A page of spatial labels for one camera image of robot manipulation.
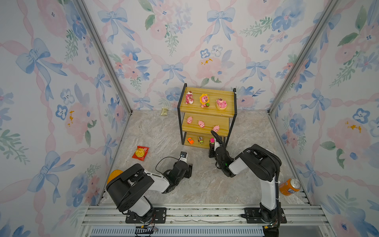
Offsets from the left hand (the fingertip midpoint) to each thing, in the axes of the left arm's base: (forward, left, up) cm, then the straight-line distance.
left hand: (189, 163), depth 91 cm
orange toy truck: (+15, -1, +1) cm, 15 cm away
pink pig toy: (+17, -7, +18) cm, 25 cm away
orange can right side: (-16, -51, +8) cm, 54 cm away
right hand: (+14, -15, +1) cm, 21 cm away
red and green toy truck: (+15, -7, +3) cm, 17 cm away
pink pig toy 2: (+13, -16, +18) cm, 27 cm away
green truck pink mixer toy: (+13, -14, +6) cm, 20 cm away
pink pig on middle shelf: (+20, 0, +18) cm, 27 cm away
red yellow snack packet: (+6, +31, +1) cm, 31 cm away
